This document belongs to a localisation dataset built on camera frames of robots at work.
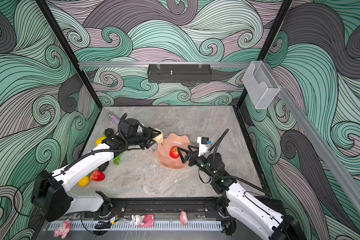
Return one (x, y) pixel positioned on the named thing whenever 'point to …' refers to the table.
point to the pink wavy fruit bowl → (162, 152)
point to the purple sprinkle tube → (114, 118)
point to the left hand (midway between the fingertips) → (161, 134)
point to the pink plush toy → (63, 229)
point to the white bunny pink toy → (146, 221)
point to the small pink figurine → (183, 218)
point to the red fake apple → (174, 152)
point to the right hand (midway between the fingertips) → (183, 149)
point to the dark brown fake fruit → (109, 132)
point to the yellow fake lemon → (99, 140)
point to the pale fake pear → (159, 138)
